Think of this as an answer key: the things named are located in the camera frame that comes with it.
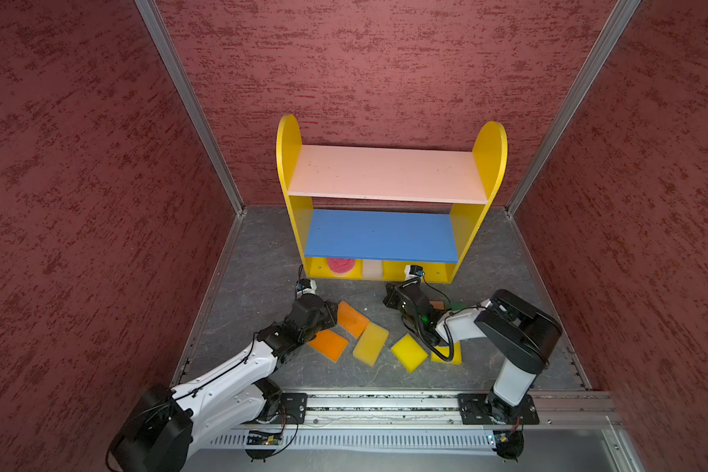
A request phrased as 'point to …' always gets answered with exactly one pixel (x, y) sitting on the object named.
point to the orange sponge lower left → (328, 344)
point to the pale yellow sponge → (371, 343)
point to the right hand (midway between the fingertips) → (383, 290)
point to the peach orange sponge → (437, 305)
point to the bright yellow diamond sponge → (409, 352)
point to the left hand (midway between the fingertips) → (335, 312)
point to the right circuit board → (508, 442)
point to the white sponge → (372, 269)
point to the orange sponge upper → (351, 321)
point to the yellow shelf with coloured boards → (403, 207)
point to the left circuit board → (265, 438)
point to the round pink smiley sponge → (341, 265)
